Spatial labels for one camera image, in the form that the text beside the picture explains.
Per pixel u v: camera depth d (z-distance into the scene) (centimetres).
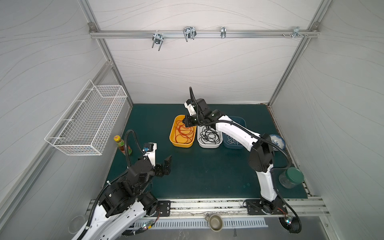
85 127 68
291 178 73
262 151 51
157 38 79
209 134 101
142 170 46
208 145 96
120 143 82
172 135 101
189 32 77
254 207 70
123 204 44
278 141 97
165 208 73
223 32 78
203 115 67
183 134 101
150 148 56
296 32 77
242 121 104
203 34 78
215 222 70
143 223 70
